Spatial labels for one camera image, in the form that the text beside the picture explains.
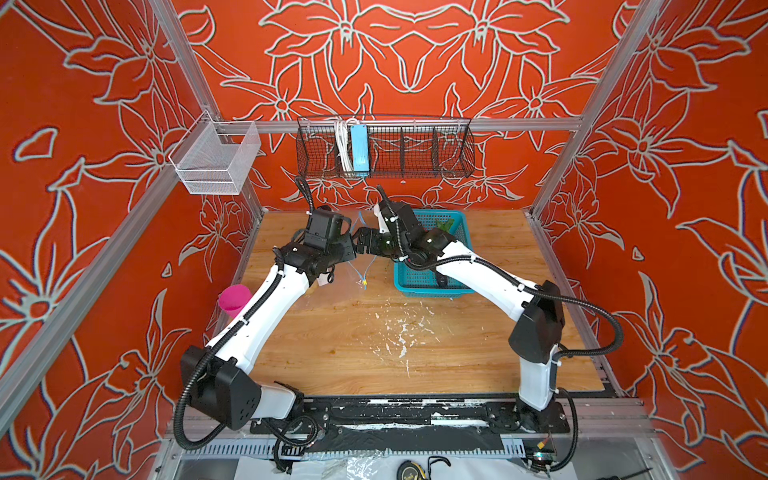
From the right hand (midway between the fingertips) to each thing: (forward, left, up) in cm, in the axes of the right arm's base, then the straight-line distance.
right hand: (353, 241), depth 78 cm
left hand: (+1, +2, -1) cm, 2 cm away
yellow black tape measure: (-48, -13, -22) cm, 54 cm away
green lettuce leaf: (+22, -31, -20) cm, 43 cm away
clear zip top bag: (-6, -2, -2) cm, 7 cm away
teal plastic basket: (+2, -21, -25) cm, 32 cm away
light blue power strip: (+29, -1, +9) cm, 31 cm away
